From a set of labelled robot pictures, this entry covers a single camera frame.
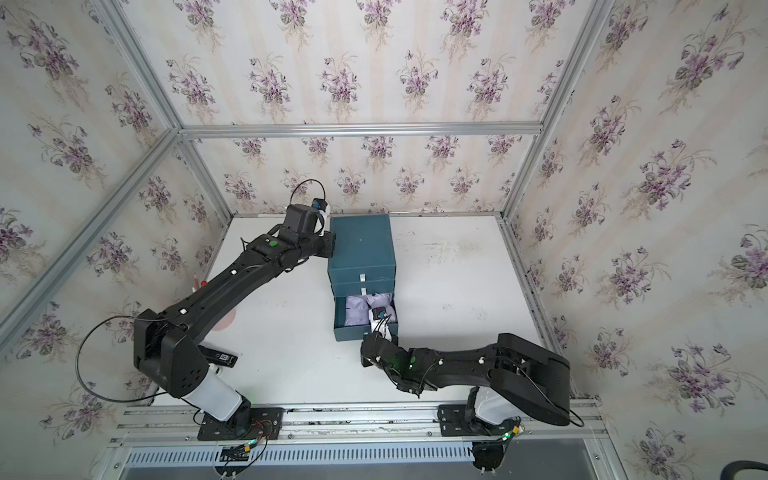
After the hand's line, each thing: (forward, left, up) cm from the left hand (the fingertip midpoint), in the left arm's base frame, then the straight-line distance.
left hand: (337, 245), depth 84 cm
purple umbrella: (-13, -6, -15) cm, 21 cm away
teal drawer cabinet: (-7, -8, +1) cm, 10 cm away
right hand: (-22, -8, -16) cm, 28 cm away
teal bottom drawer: (-20, -3, -15) cm, 25 cm away
